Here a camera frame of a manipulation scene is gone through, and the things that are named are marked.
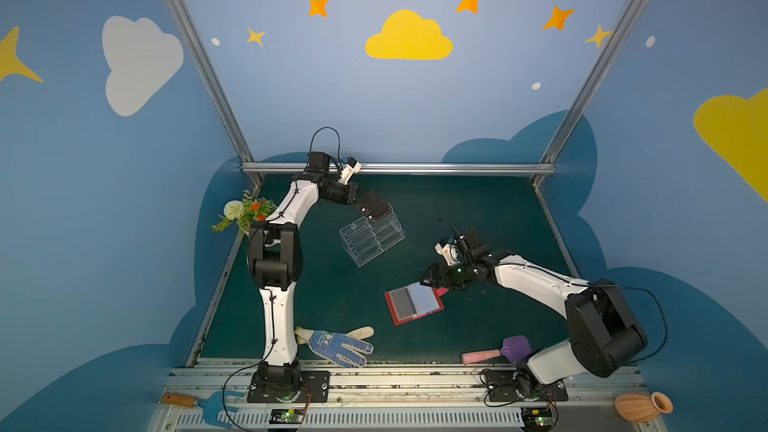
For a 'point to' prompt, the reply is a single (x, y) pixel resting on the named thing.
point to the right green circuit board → (543, 423)
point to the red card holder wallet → (414, 301)
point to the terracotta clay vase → (643, 407)
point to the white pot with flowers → (245, 211)
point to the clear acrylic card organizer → (365, 239)
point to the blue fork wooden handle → (212, 405)
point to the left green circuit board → (286, 416)
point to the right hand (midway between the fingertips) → (435, 279)
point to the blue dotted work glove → (333, 346)
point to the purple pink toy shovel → (516, 348)
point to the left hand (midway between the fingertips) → (371, 194)
